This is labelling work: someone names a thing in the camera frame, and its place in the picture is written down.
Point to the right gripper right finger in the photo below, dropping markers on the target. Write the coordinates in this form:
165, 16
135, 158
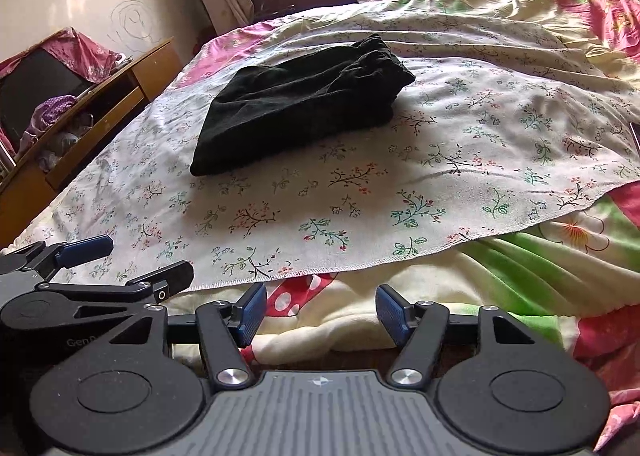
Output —
430, 338

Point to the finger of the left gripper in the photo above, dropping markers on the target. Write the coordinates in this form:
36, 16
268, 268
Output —
50, 259
156, 286

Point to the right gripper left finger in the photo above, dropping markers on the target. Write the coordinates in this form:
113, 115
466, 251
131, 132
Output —
221, 329

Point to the black pants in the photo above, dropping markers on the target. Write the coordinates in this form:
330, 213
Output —
268, 110

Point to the purple cloth in cabinet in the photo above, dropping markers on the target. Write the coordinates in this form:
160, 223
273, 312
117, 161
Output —
45, 115

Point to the pink yellow floral quilt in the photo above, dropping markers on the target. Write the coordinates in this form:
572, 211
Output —
573, 275

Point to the wooden side cabinet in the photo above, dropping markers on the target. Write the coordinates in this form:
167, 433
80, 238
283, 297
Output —
80, 134

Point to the pink cloth on cabinet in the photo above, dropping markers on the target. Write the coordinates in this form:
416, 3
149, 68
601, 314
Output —
76, 51

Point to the white floral bed sheet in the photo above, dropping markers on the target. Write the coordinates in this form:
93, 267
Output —
514, 118

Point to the black phone on bed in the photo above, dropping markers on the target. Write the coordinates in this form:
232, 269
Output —
635, 132

